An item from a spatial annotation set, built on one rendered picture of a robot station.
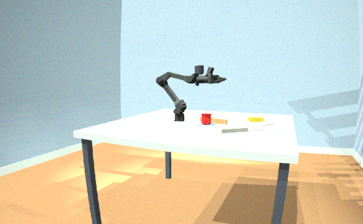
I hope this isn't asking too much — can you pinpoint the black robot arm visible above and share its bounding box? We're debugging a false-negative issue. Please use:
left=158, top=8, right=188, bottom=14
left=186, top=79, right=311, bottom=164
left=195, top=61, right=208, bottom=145
left=156, top=65, right=214, bottom=122

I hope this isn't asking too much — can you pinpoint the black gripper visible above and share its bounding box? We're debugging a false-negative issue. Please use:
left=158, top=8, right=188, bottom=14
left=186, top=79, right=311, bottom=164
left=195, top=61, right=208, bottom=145
left=203, top=75, right=226, bottom=84

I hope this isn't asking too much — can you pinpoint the red cup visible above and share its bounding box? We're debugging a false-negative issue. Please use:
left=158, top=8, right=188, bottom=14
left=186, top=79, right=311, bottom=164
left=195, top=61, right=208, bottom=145
left=201, top=113, right=212, bottom=125

